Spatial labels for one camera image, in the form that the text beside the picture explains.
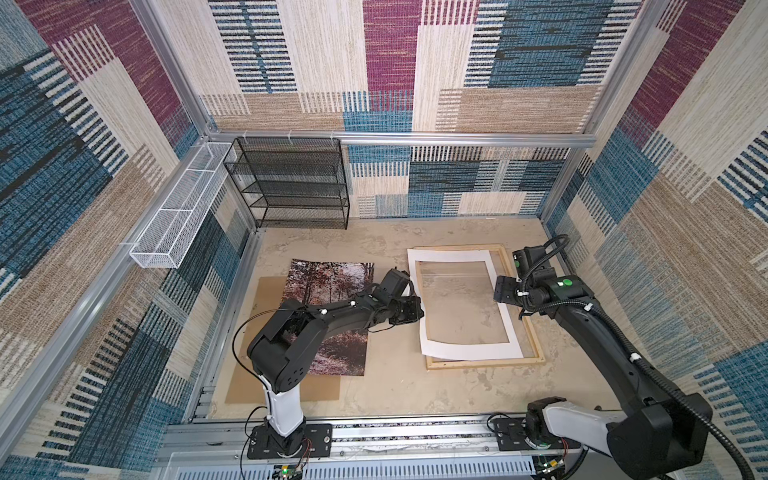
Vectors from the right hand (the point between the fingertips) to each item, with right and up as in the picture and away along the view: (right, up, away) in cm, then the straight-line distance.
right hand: (514, 297), depth 80 cm
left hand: (-22, -5, +8) cm, 24 cm away
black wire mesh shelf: (-69, +37, +30) cm, 83 cm away
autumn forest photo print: (-54, +1, +22) cm, 58 cm away
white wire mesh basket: (-100, +16, +11) cm, 102 cm away
